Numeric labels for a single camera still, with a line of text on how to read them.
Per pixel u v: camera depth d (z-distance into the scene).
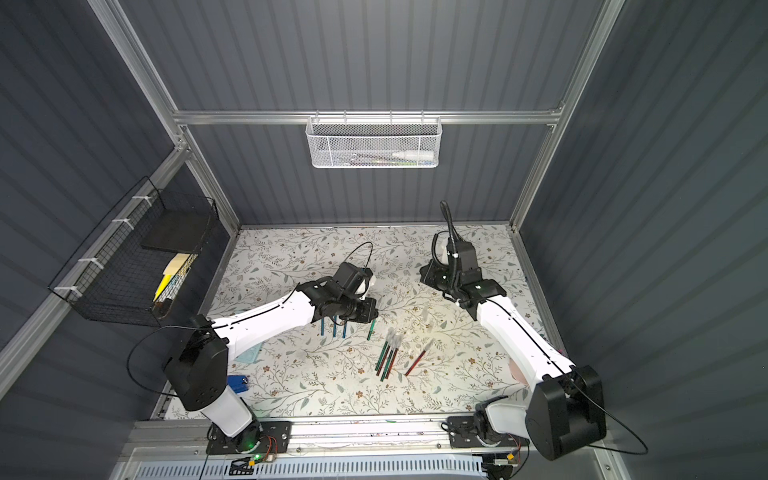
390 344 0.89
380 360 0.87
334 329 0.93
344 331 0.92
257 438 0.71
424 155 0.88
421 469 0.77
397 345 0.89
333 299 0.63
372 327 0.83
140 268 0.73
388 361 0.86
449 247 0.61
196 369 0.45
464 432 0.74
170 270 0.73
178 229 0.81
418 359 0.87
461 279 0.62
